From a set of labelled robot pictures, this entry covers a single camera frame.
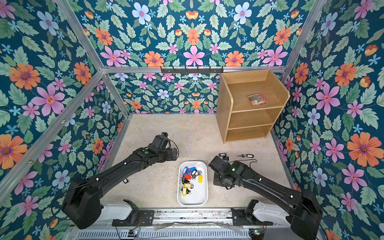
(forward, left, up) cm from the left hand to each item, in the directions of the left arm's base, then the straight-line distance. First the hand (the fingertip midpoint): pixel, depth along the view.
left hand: (173, 151), depth 86 cm
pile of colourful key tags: (-10, -9, -11) cm, 17 cm away
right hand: (-19, -23, -2) cm, 30 cm away
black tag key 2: (0, -32, -11) cm, 34 cm away
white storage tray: (-23, -14, -11) cm, 29 cm away
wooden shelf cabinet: (+15, -45, +19) cm, 51 cm away
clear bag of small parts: (+16, -49, +22) cm, 56 cm away
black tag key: (-1, -47, -11) cm, 48 cm away
